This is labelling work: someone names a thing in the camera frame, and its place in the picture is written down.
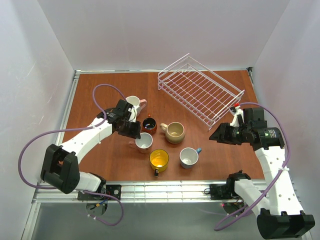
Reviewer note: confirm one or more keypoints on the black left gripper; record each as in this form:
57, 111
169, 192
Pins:
129, 128

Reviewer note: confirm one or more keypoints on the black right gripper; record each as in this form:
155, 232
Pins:
225, 133

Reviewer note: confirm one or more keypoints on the dark brown glazed mug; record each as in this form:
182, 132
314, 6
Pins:
149, 125

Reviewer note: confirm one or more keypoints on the pink floral mug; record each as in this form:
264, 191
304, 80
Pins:
142, 144

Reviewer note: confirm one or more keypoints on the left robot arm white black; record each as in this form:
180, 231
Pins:
60, 167

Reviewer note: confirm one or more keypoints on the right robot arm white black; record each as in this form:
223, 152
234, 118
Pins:
278, 212

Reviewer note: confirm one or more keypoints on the beige round ceramic mug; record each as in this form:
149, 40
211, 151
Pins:
174, 132

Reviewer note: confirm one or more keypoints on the white faceted mug pink handle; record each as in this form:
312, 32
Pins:
138, 103

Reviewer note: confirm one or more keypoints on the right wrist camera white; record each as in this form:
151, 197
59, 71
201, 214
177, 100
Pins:
238, 115

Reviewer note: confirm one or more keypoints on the yellow enamel mug black handle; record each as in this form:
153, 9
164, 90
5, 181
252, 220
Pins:
159, 160

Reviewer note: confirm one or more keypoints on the white wire dish rack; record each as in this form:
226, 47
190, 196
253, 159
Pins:
203, 92

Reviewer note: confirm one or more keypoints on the white mug blue handle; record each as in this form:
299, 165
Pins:
189, 157

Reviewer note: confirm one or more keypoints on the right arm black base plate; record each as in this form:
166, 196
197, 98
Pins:
219, 192

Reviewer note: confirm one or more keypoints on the aluminium frame rail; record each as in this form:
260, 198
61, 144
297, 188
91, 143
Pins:
174, 191

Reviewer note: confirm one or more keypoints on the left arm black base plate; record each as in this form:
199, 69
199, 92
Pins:
114, 190

